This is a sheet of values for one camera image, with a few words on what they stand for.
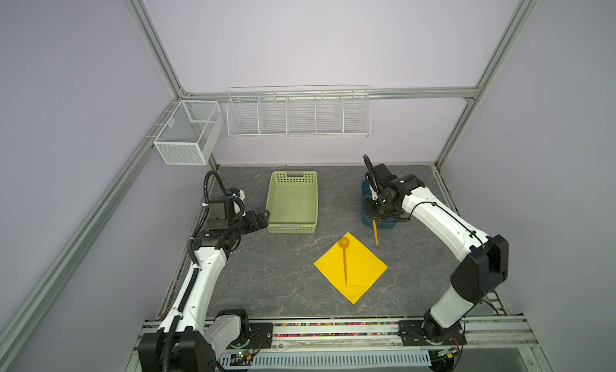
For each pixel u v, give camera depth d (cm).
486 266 44
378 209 72
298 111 97
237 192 74
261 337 74
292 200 106
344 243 94
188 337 40
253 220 71
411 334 73
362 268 88
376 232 81
